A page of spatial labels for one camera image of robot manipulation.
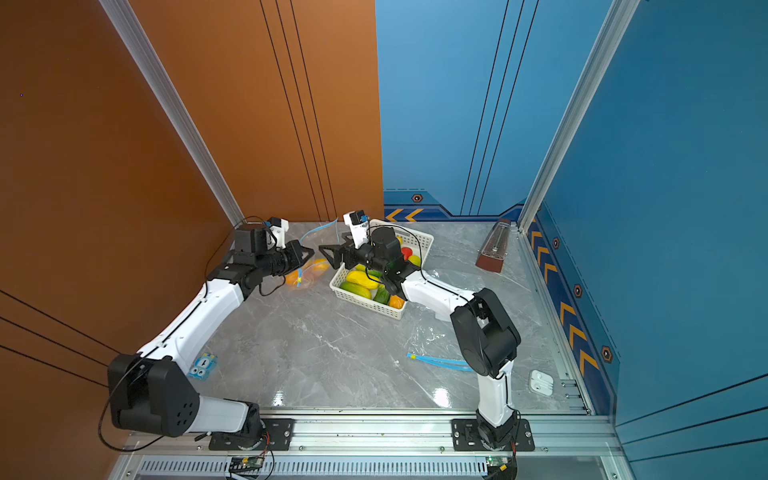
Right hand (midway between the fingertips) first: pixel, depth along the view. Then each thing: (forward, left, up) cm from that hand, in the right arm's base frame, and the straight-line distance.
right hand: (334, 241), depth 82 cm
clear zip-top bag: (-18, -29, -24) cm, 42 cm away
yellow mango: (+3, -5, -21) cm, 22 cm away
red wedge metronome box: (+11, -50, -17) cm, 54 cm away
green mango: (-3, -4, -20) cm, 20 cm away
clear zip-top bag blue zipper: (+4, +4, -2) cm, 6 cm away
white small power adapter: (-29, -57, -26) cm, 69 cm away
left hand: (-1, +5, -2) cm, 6 cm away
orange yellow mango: (-1, +6, -10) cm, 11 cm away
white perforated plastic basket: (+17, -26, -22) cm, 38 cm away
